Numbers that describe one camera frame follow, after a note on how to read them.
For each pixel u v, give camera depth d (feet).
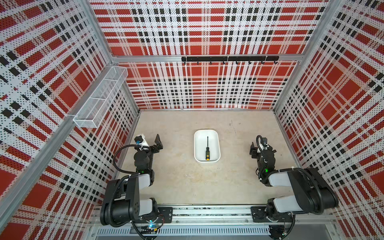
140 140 2.33
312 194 1.41
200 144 3.25
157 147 2.60
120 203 1.41
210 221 2.40
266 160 2.22
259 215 2.37
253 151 2.66
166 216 2.42
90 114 2.98
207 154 3.06
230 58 2.88
